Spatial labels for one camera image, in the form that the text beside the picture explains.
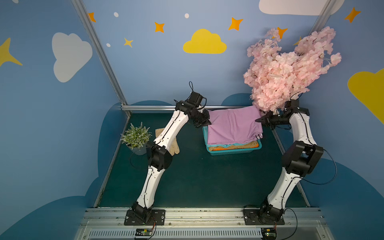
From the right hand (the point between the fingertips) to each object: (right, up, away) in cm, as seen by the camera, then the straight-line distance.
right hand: (258, 119), depth 89 cm
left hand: (-28, -1, -3) cm, 29 cm away
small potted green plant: (-73, -12, -3) cm, 74 cm away
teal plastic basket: (-18, -20, +4) cm, 27 cm away
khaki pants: (-2, -16, 0) cm, 16 cm away
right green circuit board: (-2, -58, -16) cm, 60 cm away
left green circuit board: (-64, -56, -17) cm, 87 cm away
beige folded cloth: (-52, -19, +12) cm, 57 cm away
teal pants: (-18, -16, +1) cm, 24 cm away
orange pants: (0, -17, +2) cm, 17 cm away
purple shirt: (-14, -4, +1) cm, 15 cm away
